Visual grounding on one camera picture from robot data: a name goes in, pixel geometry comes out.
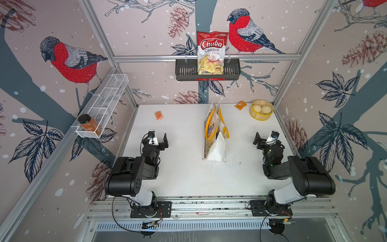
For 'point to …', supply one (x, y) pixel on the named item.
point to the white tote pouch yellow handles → (215, 133)
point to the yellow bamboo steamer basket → (258, 116)
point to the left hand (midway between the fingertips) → (159, 131)
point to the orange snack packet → (158, 115)
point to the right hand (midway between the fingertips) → (264, 132)
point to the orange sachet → (241, 105)
